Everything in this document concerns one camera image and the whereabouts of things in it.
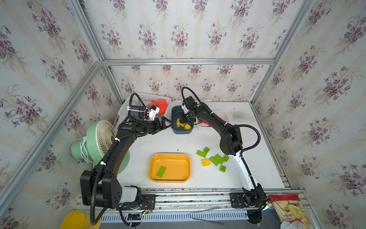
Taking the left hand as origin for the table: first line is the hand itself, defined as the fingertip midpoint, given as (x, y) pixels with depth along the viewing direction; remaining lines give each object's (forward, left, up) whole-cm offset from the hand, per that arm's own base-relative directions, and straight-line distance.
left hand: (168, 125), depth 77 cm
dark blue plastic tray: (+29, -3, -20) cm, 35 cm away
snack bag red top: (-38, -59, -16) cm, 72 cm away
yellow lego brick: (+13, -12, -20) cm, 27 cm away
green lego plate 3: (-10, -32, -21) cm, 39 cm away
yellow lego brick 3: (-12, -22, -22) cm, 34 cm away
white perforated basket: (+39, +24, -17) cm, 49 cm away
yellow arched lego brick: (+16, -5, -19) cm, 25 cm away
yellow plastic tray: (-15, -6, -24) cm, 29 cm away
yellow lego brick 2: (+16, -8, -20) cm, 27 cm away
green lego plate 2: (-6, -20, -23) cm, 31 cm away
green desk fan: (-11, +30, +7) cm, 33 cm away
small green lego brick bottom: (-16, -32, -22) cm, 42 cm away
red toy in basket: (+31, +8, -14) cm, 35 cm away
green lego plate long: (-11, -28, -22) cm, 37 cm away
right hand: (+17, -12, -15) cm, 26 cm away
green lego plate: (-18, +5, -22) cm, 28 cm away
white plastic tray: (+25, -39, -19) cm, 50 cm away
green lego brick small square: (-4, -24, -22) cm, 32 cm away
